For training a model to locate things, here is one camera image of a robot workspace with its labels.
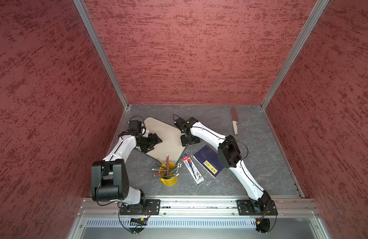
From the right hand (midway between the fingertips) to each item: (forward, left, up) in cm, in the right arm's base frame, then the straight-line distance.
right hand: (191, 144), depth 97 cm
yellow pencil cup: (-25, +11, +10) cm, 30 cm away
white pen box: (-18, 0, +1) cm, 18 cm away
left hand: (-5, +20, +9) cm, 23 cm away
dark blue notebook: (-10, -10, +1) cm, 15 cm away
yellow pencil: (-17, +16, +13) cm, 27 cm away
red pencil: (-18, +13, +11) cm, 25 cm away
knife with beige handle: (+21, -35, -1) cm, 40 cm away
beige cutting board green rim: (-1, +14, 0) cm, 14 cm away
